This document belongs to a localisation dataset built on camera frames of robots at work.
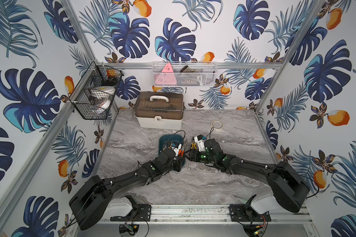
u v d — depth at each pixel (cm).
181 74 93
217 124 112
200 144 77
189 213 75
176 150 75
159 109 92
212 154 67
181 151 84
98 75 94
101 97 90
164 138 98
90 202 41
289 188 44
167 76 90
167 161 64
